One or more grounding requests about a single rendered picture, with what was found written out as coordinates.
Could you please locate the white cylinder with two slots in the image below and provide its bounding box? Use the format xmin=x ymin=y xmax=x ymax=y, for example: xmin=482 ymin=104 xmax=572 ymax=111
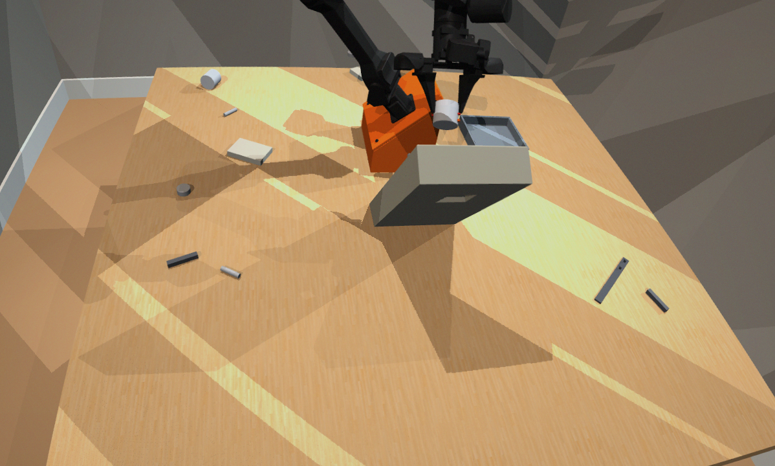
xmin=431 ymin=99 xmax=461 ymax=130

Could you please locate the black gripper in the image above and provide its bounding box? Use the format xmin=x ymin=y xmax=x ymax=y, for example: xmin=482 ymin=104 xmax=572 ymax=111
xmin=394 ymin=21 xmax=503 ymax=113

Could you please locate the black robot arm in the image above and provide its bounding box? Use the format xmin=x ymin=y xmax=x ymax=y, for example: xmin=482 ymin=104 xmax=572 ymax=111
xmin=300 ymin=0 xmax=512 ymax=124

